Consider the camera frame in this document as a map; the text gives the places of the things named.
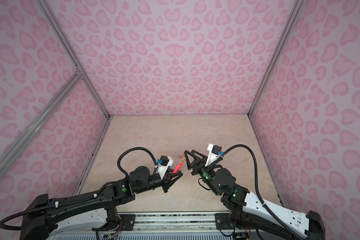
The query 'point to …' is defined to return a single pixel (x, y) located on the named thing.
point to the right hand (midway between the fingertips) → (185, 152)
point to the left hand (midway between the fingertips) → (182, 172)
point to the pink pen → (179, 166)
